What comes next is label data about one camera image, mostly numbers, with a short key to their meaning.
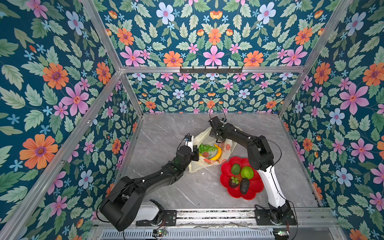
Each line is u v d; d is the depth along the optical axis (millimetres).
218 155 932
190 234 703
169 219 735
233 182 802
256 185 804
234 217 749
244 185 801
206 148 958
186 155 649
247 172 822
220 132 775
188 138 727
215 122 843
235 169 861
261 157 606
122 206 417
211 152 983
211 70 924
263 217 732
